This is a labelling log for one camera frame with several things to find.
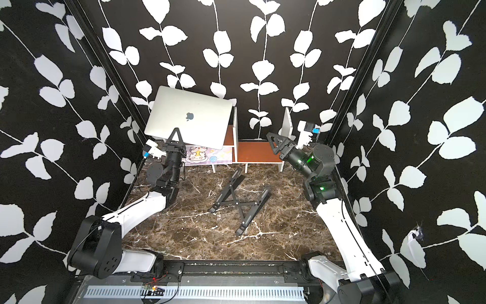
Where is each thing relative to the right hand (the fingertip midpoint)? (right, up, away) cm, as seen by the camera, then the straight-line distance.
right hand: (269, 136), depth 64 cm
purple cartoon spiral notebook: (-34, -6, +34) cm, 49 cm away
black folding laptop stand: (-7, -33, +25) cm, 42 cm away
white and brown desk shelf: (-5, -3, +55) cm, 56 cm away
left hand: (-33, +4, +4) cm, 33 cm away
